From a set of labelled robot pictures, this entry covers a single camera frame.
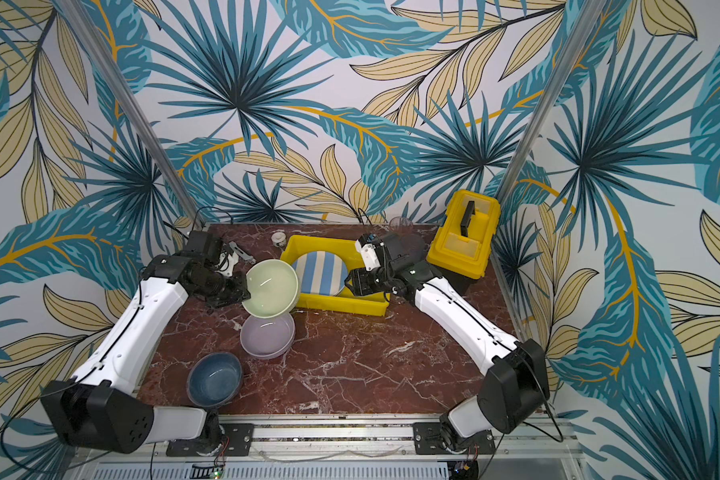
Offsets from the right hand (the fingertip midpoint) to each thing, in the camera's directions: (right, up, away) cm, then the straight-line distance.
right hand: (351, 281), depth 81 cm
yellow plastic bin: (-2, -8, +12) cm, 15 cm away
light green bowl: (-21, -1, -1) cm, 21 cm away
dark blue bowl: (-38, -27, 0) cm, 46 cm away
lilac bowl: (-24, -17, +6) cm, 30 cm away
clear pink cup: (+19, +20, +44) cm, 52 cm away
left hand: (-26, -3, -4) cm, 27 cm away
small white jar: (-28, +13, +30) cm, 43 cm away
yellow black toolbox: (+34, +12, +12) cm, 38 cm away
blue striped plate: (-11, +1, +19) cm, 22 cm away
